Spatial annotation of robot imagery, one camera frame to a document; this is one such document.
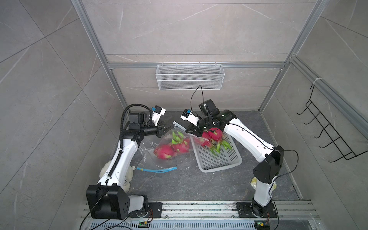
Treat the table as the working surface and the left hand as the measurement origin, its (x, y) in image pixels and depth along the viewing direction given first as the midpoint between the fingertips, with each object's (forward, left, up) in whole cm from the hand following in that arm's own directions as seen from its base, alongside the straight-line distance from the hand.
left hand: (172, 124), depth 73 cm
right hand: (0, -8, -5) cm, 10 cm away
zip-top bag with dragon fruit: (-4, -1, -10) cm, 11 cm away
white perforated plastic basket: (-9, -20, -29) cm, 36 cm away
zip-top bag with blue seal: (-8, +18, -26) cm, 32 cm away
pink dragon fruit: (+4, -26, -19) cm, 33 cm away
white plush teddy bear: (-21, +27, -24) cm, 42 cm away
